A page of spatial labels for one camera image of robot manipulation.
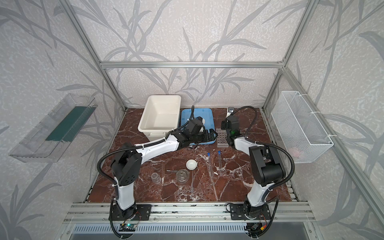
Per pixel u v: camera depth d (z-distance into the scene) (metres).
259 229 0.70
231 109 0.82
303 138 0.61
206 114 1.16
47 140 0.63
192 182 0.84
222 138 0.86
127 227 0.72
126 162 0.53
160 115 1.17
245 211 0.66
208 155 0.94
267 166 0.48
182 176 0.80
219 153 0.94
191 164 0.89
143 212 0.74
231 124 0.72
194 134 0.69
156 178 0.79
